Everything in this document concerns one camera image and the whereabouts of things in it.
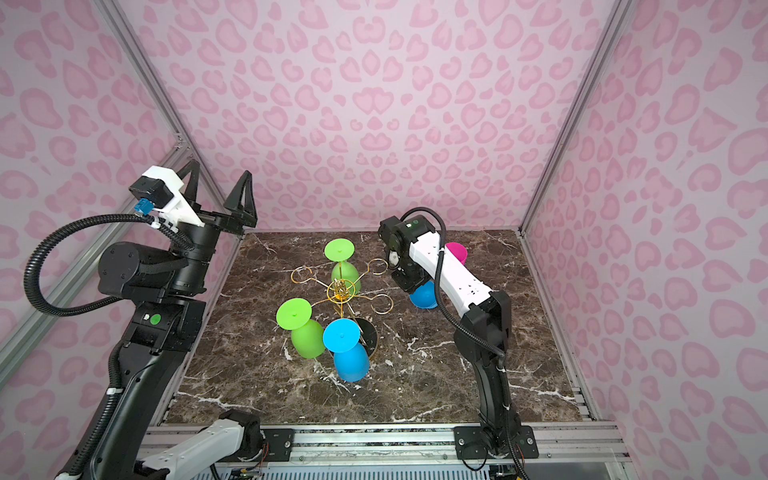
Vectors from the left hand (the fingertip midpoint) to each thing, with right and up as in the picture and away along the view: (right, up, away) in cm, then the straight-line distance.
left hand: (214, 162), depth 47 cm
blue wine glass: (+37, -27, +46) cm, 65 cm away
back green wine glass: (+15, -13, +28) cm, 34 cm away
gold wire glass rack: (+16, -22, +21) cm, 34 cm away
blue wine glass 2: (+17, -31, +14) cm, 38 cm away
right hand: (+34, -22, +36) cm, 55 cm away
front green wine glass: (+8, -33, +22) cm, 40 cm away
